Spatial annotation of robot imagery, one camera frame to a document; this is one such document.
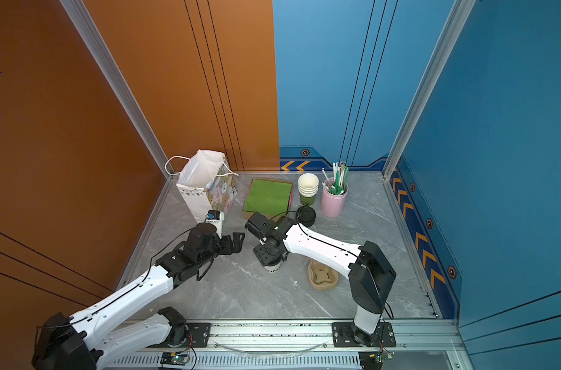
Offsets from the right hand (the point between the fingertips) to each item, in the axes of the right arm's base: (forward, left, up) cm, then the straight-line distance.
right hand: (270, 256), depth 82 cm
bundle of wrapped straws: (+29, -27, +10) cm, 41 cm away
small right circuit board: (-29, -32, -10) cm, 45 cm away
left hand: (+7, +12, +6) cm, 15 cm away
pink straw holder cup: (+24, -25, -1) cm, 35 cm away
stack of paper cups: (+32, -15, +4) cm, 36 cm away
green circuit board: (-29, +30, -10) cm, 43 cm away
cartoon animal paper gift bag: (+19, +23, +18) cm, 35 cm away
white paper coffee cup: (-2, 0, -5) cm, 6 cm away
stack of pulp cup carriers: (-5, -18, -6) cm, 20 cm away
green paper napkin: (+30, +3, -2) cm, 30 cm away
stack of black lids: (+21, -13, -4) cm, 25 cm away
